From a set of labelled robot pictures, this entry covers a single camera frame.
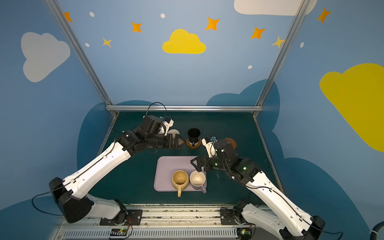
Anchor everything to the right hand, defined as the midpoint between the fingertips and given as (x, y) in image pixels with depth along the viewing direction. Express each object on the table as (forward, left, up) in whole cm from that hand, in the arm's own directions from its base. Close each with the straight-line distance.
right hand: (200, 157), depth 70 cm
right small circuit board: (-26, -24, -28) cm, 45 cm away
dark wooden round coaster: (+18, +6, -18) cm, 26 cm away
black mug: (+23, +4, -14) cm, 27 cm away
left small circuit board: (-29, +39, -27) cm, 56 cm away
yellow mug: (-3, +11, -23) cm, 26 cm away
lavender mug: (-3, +1, -23) cm, 23 cm away
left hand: (+7, +10, +3) cm, 13 cm away
